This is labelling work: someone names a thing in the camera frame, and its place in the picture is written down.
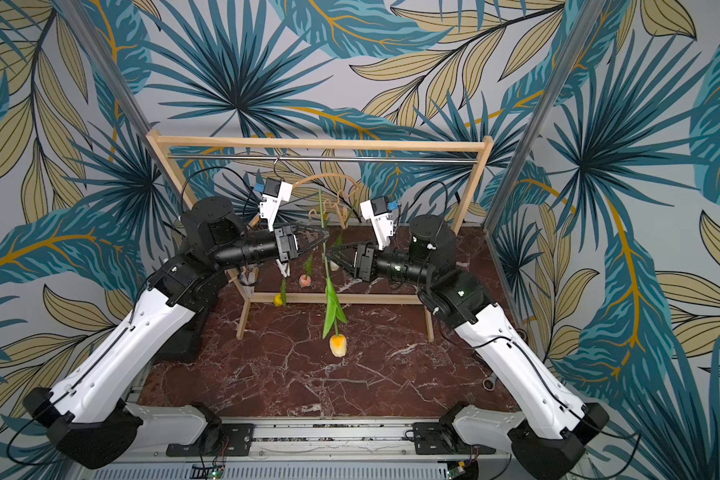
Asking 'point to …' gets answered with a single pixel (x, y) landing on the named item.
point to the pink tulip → (305, 280)
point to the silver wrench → (491, 378)
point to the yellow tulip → (280, 299)
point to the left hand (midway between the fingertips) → (327, 241)
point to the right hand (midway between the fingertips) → (330, 253)
